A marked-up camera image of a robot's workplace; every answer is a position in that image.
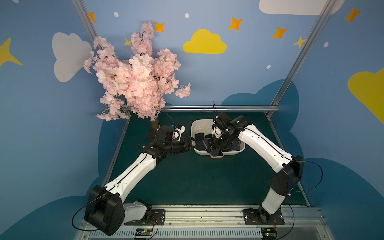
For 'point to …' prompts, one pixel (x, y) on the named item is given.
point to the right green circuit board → (268, 234)
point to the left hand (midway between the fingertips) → (195, 142)
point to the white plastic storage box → (201, 129)
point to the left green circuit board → (143, 232)
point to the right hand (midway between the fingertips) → (215, 149)
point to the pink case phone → (216, 153)
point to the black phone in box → (199, 136)
